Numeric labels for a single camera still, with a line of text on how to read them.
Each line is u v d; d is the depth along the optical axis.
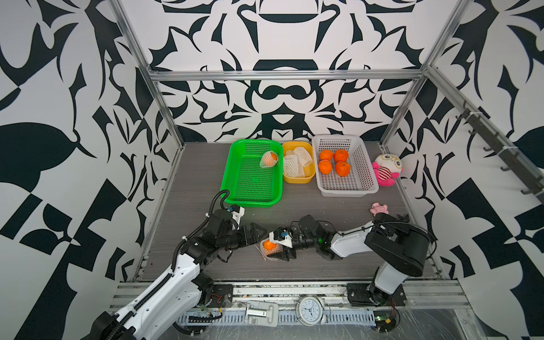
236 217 0.74
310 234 0.69
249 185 1.02
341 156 1.07
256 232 0.70
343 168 1.02
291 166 0.97
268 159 1.05
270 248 0.78
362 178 1.02
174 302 0.57
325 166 1.02
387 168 1.02
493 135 0.65
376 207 0.93
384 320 0.71
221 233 0.62
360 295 0.75
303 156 1.05
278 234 0.69
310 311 0.68
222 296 0.73
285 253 0.72
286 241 0.72
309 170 1.07
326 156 1.08
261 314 0.69
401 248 0.46
